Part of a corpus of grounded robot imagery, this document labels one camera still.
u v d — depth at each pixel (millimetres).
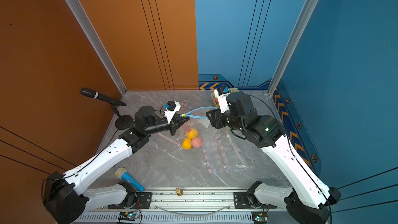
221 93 515
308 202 351
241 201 725
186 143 845
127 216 708
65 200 463
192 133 843
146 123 576
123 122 1021
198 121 769
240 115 434
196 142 832
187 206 725
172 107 585
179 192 718
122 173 785
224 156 868
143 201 737
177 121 638
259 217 710
